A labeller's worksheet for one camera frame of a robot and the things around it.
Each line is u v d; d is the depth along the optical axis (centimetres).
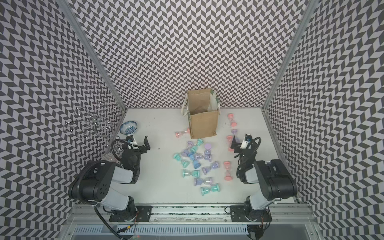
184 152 93
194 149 94
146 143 84
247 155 69
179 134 101
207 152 92
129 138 74
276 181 45
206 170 84
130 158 67
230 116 111
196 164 87
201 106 108
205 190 77
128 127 104
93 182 45
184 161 89
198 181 81
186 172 84
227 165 86
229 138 100
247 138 74
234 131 102
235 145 81
